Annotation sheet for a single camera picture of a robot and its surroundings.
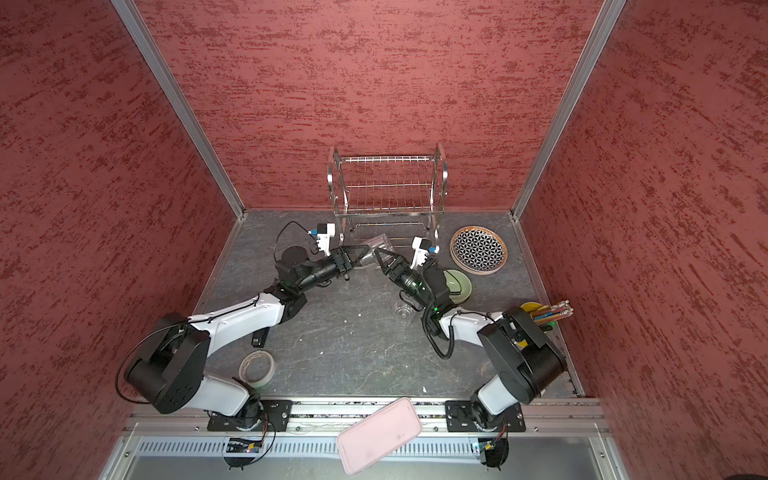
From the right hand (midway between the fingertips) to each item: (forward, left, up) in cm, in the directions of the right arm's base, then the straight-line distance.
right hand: (374, 258), depth 79 cm
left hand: (-1, +1, +2) cm, 3 cm away
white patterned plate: (+17, -37, -20) cm, 46 cm away
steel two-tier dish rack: (+41, -4, -10) cm, 42 cm away
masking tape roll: (-21, +35, -22) cm, 46 cm away
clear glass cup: (+2, -3, +4) cm, 5 cm away
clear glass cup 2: (-6, -8, -22) cm, 24 cm away
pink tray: (-38, 0, -20) cm, 43 cm away
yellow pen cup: (-9, -44, -13) cm, 47 cm away
